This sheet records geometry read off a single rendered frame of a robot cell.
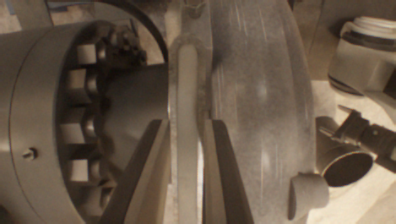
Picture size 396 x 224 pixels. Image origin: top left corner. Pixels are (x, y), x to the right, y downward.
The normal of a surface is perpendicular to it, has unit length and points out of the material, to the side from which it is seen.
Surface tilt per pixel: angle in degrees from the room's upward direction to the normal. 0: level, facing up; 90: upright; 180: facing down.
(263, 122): 35
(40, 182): 18
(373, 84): 3
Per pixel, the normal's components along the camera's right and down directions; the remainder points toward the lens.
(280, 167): -0.01, 0.08
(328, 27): 0.00, 0.55
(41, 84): -0.04, -0.29
